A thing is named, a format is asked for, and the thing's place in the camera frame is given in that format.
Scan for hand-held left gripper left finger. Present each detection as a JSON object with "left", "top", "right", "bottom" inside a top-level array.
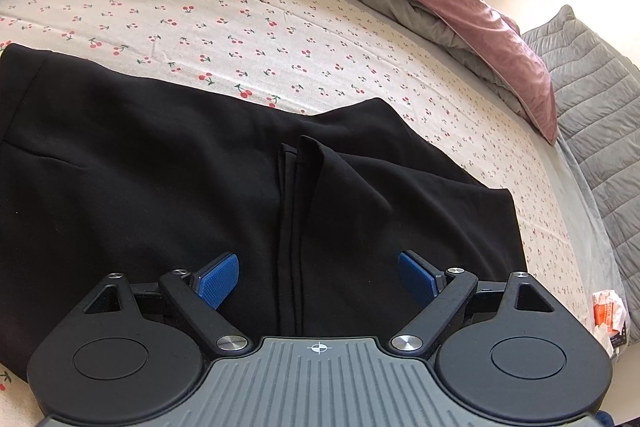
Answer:
[{"left": 82, "top": 251, "right": 251, "bottom": 356}]

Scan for grey quilted blanket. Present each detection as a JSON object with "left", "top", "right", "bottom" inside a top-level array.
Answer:
[{"left": 520, "top": 4, "right": 640, "bottom": 308}]

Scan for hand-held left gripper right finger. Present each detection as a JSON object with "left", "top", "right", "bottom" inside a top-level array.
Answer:
[{"left": 391, "top": 250, "right": 557, "bottom": 356}]

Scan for orange and white packet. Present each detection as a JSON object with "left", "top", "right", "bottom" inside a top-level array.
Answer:
[{"left": 590, "top": 289, "right": 632, "bottom": 354}]

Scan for cherry print bed sheet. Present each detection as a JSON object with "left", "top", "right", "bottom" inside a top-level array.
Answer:
[{"left": 0, "top": 0, "right": 597, "bottom": 427}]

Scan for black pants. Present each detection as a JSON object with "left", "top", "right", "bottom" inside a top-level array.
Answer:
[{"left": 0, "top": 43, "right": 530, "bottom": 379}]

